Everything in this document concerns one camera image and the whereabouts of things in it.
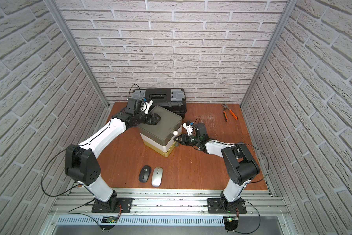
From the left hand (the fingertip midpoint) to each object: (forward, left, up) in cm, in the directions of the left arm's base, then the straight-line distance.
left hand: (157, 115), depth 86 cm
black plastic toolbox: (+17, -9, -3) cm, 20 cm away
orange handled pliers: (+25, -53, -18) cm, 61 cm away
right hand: (-11, -12, -11) cm, 20 cm away
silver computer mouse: (-31, -1, -21) cm, 37 cm away
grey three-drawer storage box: (-17, -3, 0) cm, 17 cm away
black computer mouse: (-29, +6, -19) cm, 35 cm away
